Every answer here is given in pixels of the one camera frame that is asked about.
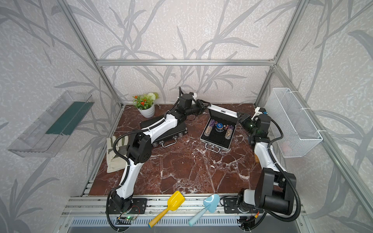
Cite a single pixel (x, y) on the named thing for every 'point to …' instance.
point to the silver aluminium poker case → (216, 141)
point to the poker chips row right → (229, 130)
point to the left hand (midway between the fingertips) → (212, 105)
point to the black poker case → (168, 138)
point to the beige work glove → (115, 161)
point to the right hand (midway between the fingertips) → (236, 113)
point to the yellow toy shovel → (174, 203)
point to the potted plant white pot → (145, 104)
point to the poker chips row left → (209, 127)
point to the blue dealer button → (220, 127)
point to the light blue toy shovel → (211, 203)
